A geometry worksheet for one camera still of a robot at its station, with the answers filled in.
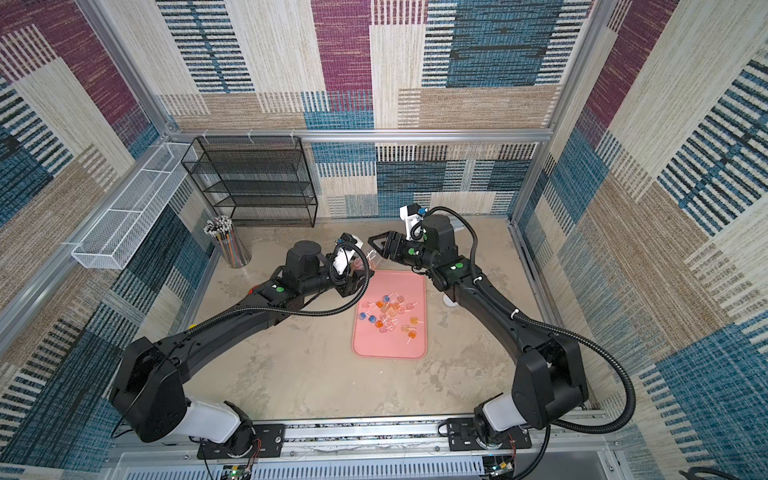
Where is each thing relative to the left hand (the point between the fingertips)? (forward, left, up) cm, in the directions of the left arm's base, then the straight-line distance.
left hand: (367, 265), depth 79 cm
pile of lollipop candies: (-1, -5, -23) cm, 24 cm away
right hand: (+3, -3, +4) cm, 6 cm away
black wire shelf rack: (+42, +38, -4) cm, 57 cm away
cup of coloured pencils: (+18, +46, -13) cm, 51 cm away
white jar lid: (+1, -25, -22) cm, 33 cm away
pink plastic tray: (-10, +1, -25) cm, 26 cm away
